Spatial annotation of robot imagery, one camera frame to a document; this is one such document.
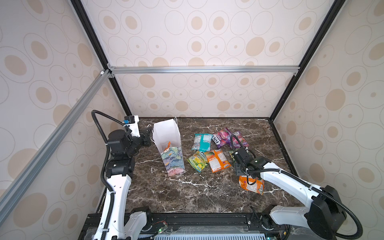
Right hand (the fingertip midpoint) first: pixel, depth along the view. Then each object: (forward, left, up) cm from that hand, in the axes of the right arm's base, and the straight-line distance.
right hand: (242, 167), depth 85 cm
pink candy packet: (+22, -2, -4) cm, 22 cm away
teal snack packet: (+22, +22, -5) cm, 32 cm away
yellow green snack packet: (+7, +25, -4) cm, 26 cm away
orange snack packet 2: (-8, -6, -5) cm, 11 cm away
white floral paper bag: (+17, +44, +9) cm, 48 cm away
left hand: (+8, +45, +28) cm, 54 cm away
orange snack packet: (+7, +13, -4) cm, 16 cm away
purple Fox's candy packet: (+25, +6, -3) cm, 26 cm away
